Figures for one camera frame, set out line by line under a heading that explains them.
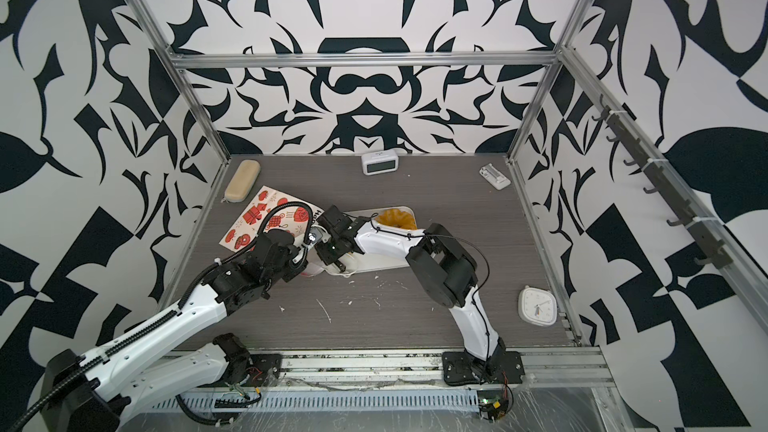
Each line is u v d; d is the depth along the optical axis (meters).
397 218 0.99
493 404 0.71
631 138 0.63
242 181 1.09
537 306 0.81
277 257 0.60
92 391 0.39
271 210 0.57
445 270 0.52
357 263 0.91
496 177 1.12
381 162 1.11
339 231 0.72
